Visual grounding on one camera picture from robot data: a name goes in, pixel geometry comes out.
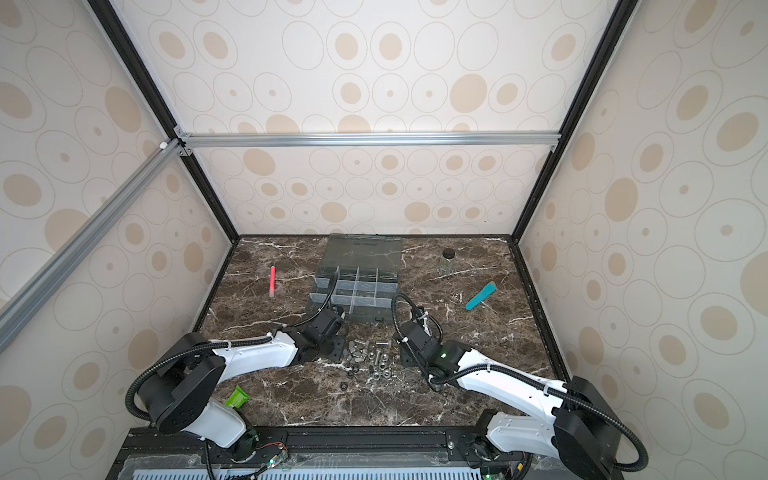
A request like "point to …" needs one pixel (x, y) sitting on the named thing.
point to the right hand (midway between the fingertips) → (411, 345)
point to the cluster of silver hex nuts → (380, 362)
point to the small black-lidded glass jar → (448, 267)
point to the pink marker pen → (272, 281)
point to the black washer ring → (343, 388)
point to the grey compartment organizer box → (368, 267)
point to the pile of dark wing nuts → (355, 354)
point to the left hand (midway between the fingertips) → (347, 341)
